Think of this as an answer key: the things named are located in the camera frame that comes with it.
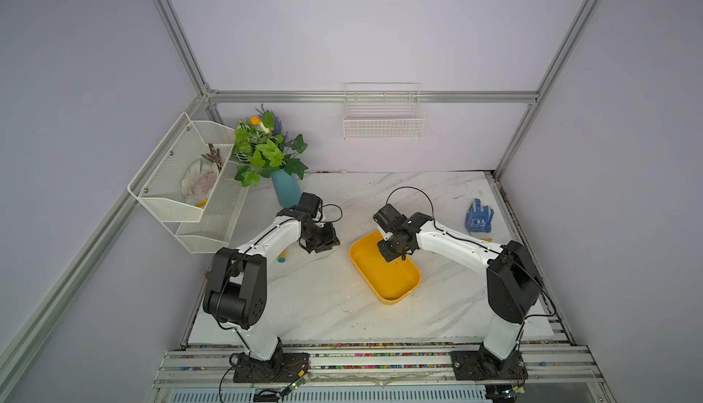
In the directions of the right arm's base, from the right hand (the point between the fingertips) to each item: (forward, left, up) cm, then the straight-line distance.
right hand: (391, 253), depth 90 cm
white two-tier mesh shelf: (+9, +62, +6) cm, 63 cm away
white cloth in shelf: (+12, +57, +25) cm, 63 cm away
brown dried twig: (+20, +54, +27) cm, 64 cm away
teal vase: (+27, +38, +4) cm, 47 cm away
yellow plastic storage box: (-9, +3, -1) cm, 10 cm away
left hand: (+3, +18, +2) cm, 18 cm away
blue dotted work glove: (+16, -36, -5) cm, 40 cm away
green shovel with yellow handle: (+1, +37, -2) cm, 37 cm away
